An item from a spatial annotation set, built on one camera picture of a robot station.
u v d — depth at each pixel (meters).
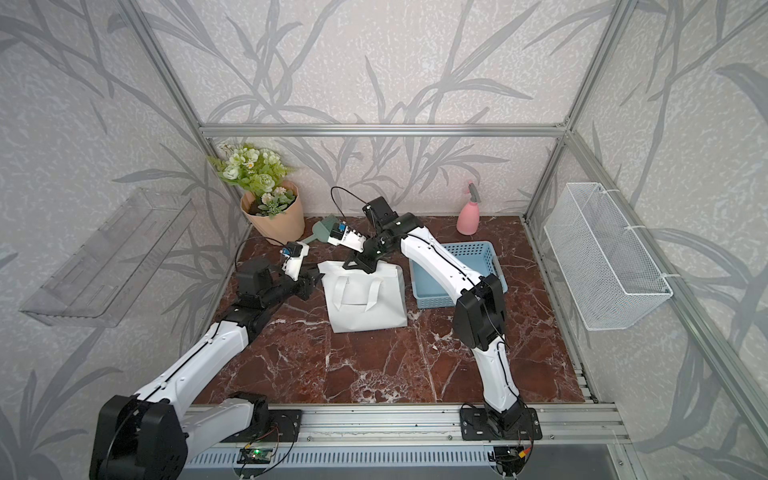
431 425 0.76
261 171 0.95
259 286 0.62
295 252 0.69
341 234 0.71
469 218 1.12
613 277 0.60
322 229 1.16
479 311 0.51
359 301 0.85
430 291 0.97
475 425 0.73
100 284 0.65
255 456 0.71
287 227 1.04
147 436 0.39
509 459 0.72
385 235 0.62
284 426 0.73
